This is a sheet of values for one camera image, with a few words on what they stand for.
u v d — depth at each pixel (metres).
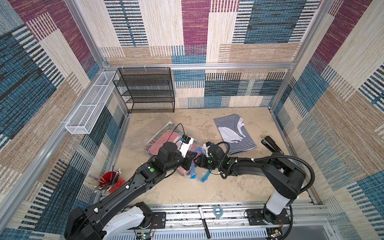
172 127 1.05
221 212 0.76
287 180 0.46
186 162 0.65
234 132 1.05
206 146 0.85
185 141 0.63
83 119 0.71
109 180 0.79
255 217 0.73
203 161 0.79
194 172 0.82
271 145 0.96
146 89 1.08
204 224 0.72
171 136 1.02
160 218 0.74
